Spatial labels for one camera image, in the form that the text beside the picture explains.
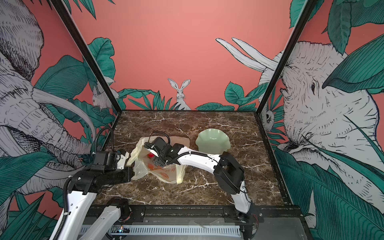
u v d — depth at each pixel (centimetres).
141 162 73
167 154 62
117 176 62
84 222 44
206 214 76
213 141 103
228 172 48
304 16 71
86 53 86
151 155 90
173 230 70
